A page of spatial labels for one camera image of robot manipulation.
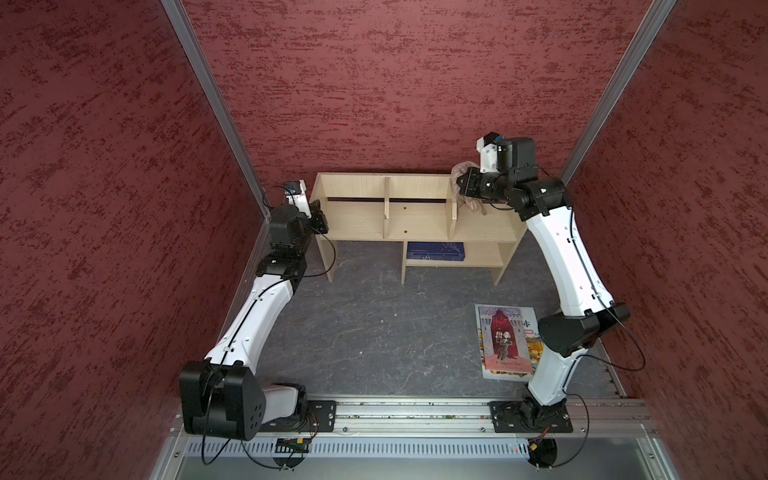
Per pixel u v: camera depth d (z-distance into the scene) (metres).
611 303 0.46
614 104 0.87
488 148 0.64
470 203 0.75
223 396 0.39
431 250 0.90
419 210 0.85
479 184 0.64
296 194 0.64
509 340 0.87
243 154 1.00
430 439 0.71
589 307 0.45
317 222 0.69
